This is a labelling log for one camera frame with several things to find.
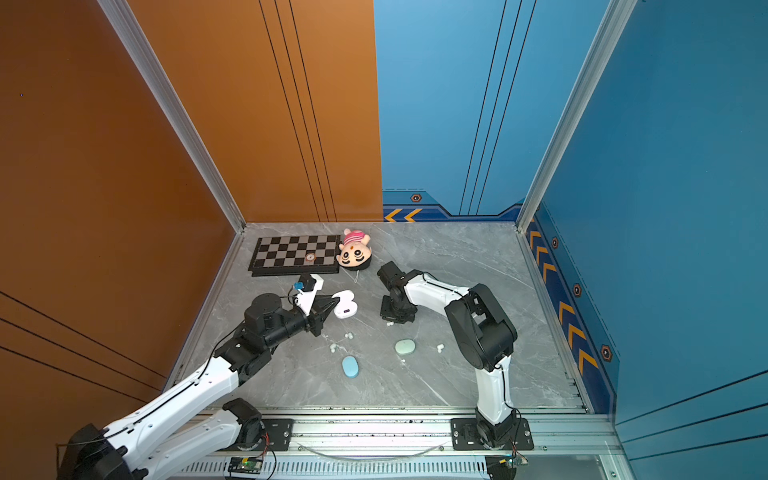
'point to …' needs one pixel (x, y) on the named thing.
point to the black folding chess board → (295, 255)
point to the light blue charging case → (350, 366)
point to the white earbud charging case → (345, 307)
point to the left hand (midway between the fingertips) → (337, 296)
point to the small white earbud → (439, 347)
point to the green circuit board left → (245, 465)
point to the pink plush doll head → (355, 253)
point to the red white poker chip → (310, 257)
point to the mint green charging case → (404, 346)
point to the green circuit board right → (514, 461)
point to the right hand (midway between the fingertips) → (386, 319)
